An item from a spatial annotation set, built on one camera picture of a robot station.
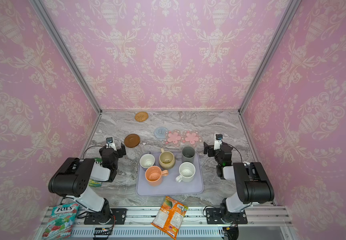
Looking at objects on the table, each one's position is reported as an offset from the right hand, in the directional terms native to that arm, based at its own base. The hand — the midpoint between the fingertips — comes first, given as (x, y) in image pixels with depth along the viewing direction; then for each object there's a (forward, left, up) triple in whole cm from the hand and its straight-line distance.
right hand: (213, 141), depth 93 cm
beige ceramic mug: (-8, +30, -6) cm, 31 cm away
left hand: (+1, +62, 0) cm, 62 cm away
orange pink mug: (-18, +37, -6) cm, 42 cm away
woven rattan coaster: (+30, +49, -6) cm, 58 cm away
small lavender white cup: (-10, +41, -3) cm, 42 cm away
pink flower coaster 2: (+9, +11, -9) cm, 17 cm away
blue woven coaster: (+14, +35, -7) cm, 38 cm away
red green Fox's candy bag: (-39, +79, -4) cm, 89 cm away
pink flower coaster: (+8, +25, -7) cm, 27 cm away
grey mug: (-8, +16, 0) cm, 18 cm away
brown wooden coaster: (+8, +54, -7) cm, 55 cm away
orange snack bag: (-39, +28, -6) cm, 48 cm away
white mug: (-16, +17, -6) cm, 24 cm away
